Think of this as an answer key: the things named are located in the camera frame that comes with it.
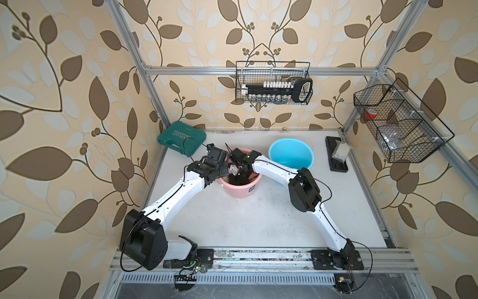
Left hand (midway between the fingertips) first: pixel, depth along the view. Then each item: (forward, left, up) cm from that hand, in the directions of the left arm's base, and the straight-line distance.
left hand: (220, 167), depth 84 cm
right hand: (-5, -4, -13) cm, 15 cm away
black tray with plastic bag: (+17, -63, -9) cm, 66 cm away
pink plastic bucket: (-8, -9, -7) cm, 14 cm away
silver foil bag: (+2, -69, +17) cm, 72 cm away
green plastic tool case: (+29, +27, -12) cm, 42 cm away
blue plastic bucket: (+7, -34, +1) cm, 35 cm away
